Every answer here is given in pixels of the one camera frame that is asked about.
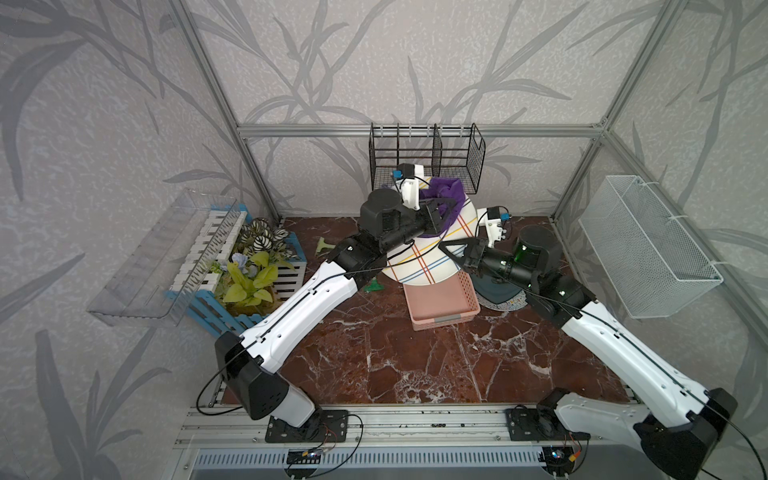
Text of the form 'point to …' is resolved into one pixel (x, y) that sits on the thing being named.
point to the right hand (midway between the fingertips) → (437, 247)
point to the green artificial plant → (250, 273)
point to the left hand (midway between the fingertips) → (457, 204)
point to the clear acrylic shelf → (158, 283)
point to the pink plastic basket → (442, 304)
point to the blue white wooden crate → (226, 320)
